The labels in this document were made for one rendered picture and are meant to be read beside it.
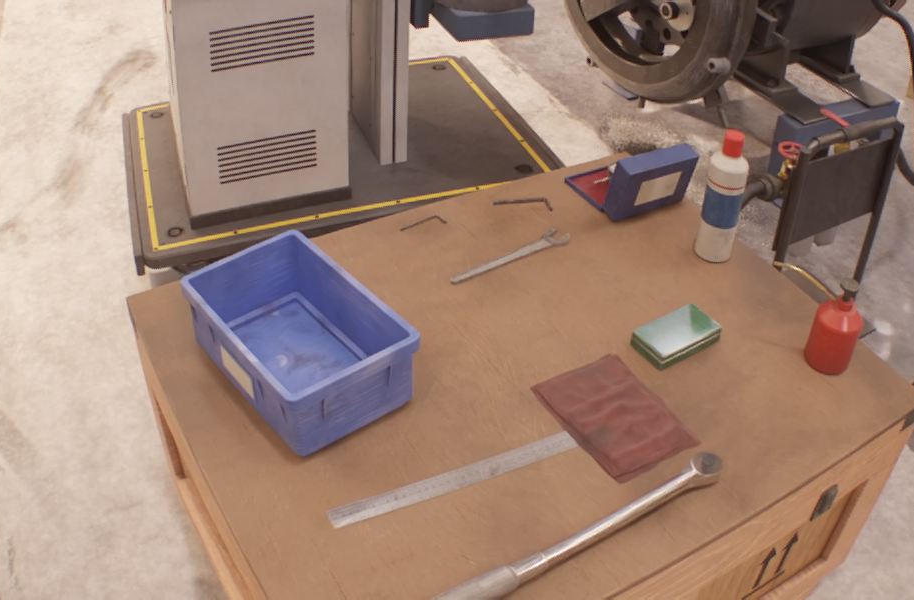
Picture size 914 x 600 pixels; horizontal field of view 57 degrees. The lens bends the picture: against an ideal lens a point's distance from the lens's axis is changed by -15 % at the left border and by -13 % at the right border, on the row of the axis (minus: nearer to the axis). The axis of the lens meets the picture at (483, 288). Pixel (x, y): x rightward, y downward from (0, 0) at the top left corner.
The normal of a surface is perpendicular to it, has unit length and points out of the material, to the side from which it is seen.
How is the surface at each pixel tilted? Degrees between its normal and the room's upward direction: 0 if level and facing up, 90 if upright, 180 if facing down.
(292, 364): 0
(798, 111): 0
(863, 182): 90
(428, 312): 0
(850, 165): 90
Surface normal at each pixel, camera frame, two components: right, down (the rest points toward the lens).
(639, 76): -0.85, 0.28
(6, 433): 0.05, -0.79
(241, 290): 0.66, 0.48
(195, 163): 0.36, 0.58
